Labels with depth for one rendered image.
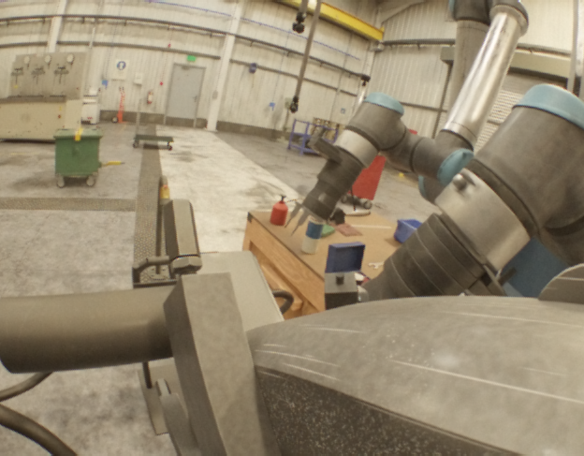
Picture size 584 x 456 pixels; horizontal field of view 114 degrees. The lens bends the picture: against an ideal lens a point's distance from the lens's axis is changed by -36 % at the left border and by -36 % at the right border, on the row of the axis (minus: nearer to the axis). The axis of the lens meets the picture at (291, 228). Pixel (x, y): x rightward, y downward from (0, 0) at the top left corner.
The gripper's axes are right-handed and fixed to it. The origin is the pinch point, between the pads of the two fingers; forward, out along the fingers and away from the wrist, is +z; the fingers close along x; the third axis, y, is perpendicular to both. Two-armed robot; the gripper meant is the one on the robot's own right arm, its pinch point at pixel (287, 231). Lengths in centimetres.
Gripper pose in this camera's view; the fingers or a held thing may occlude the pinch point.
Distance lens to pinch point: 62.4
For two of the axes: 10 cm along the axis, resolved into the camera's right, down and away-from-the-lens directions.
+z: -5.5, 8.2, 1.1
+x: -2.6, -3.0, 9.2
